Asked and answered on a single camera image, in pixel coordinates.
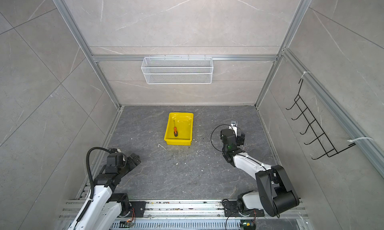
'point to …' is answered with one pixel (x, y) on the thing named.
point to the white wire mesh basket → (177, 70)
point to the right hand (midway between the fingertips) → (233, 129)
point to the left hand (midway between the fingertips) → (132, 157)
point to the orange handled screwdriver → (175, 130)
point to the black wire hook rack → (328, 148)
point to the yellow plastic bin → (184, 122)
